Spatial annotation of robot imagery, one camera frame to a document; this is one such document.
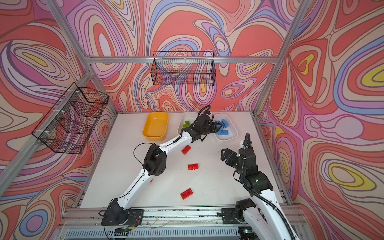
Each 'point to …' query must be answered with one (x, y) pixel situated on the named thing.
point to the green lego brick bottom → (187, 124)
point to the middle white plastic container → (185, 116)
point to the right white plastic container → (228, 130)
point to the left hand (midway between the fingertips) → (221, 124)
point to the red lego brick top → (186, 150)
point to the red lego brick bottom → (186, 194)
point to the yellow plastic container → (155, 126)
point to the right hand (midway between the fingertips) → (229, 156)
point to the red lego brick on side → (192, 167)
